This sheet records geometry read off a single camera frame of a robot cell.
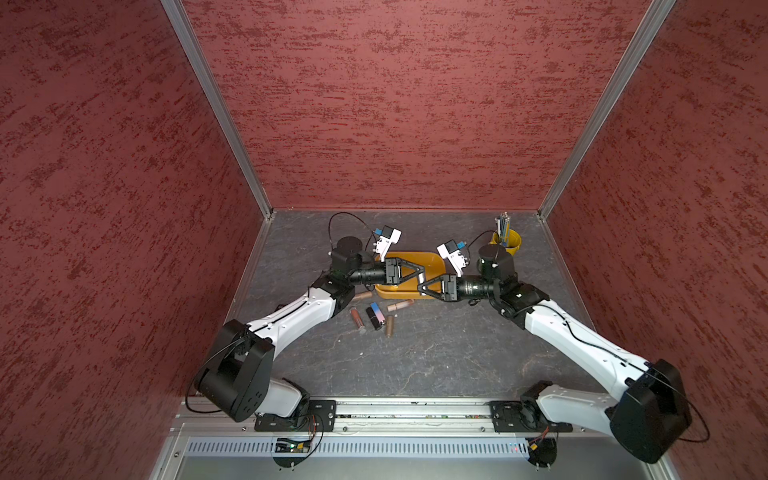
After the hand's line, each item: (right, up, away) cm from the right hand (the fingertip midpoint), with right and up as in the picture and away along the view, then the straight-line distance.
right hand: (420, 295), depth 72 cm
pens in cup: (+30, +19, +24) cm, 42 cm away
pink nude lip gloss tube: (-5, -8, +22) cm, 23 cm away
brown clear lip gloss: (-18, -11, +20) cm, 29 cm away
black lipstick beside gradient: (-12, -13, +18) cm, 25 cm away
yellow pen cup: (+35, +13, +28) cm, 47 cm away
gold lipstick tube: (-8, -12, +18) cm, 23 cm away
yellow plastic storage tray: (+3, +7, -1) cm, 8 cm away
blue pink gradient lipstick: (-12, -10, +20) cm, 25 cm away
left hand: (0, +5, 0) cm, 5 cm away
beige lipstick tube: (-17, -5, +23) cm, 29 cm away
